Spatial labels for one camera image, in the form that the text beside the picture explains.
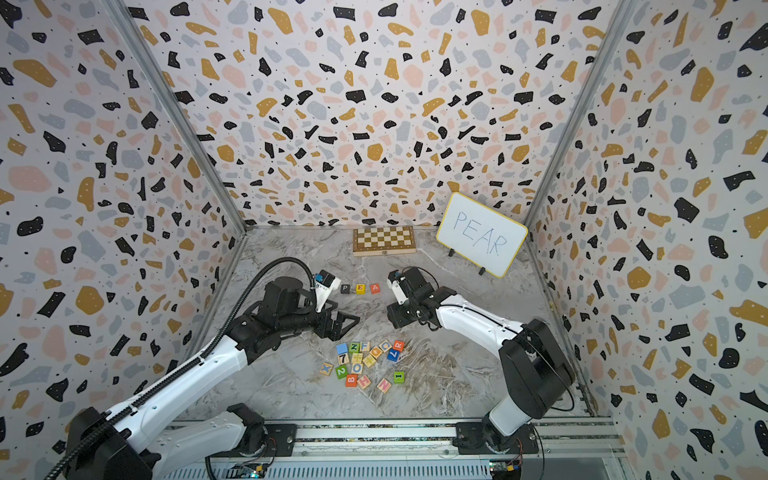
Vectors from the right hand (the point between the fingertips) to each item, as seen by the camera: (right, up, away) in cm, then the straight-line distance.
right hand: (396, 314), depth 88 cm
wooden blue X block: (-20, -15, -3) cm, 25 cm away
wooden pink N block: (-3, -18, -6) cm, 20 cm away
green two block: (-15, -15, -4) cm, 22 cm away
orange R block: (+1, -10, +2) cm, 10 cm away
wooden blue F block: (-10, -10, +2) cm, 14 cm away
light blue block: (-16, -10, 0) cm, 19 cm away
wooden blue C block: (-3, -10, +2) cm, 11 cm away
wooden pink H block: (-9, -18, -5) cm, 21 cm away
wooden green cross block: (-11, -13, -1) cm, 17 cm away
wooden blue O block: (-11, -15, -2) cm, 19 cm away
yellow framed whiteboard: (+29, +24, +16) cm, 41 cm away
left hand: (-11, +3, -12) cm, 17 cm away
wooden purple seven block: (-15, -13, -2) cm, 20 cm away
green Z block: (-12, -10, 0) cm, 16 cm away
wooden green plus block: (-8, -13, -2) cm, 16 cm away
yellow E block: (-13, +6, +14) cm, 19 cm away
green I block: (+1, -17, -4) cm, 17 cm away
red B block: (-12, -18, -4) cm, 22 cm away
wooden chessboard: (-4, +23, +26) cm, 35 cm away
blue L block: (-1, -12, 0) cm, 12 cm away
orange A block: (-8, +5, +16) cm, 18 cm away
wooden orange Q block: (-6, -11, 0) cm, 13 cm away
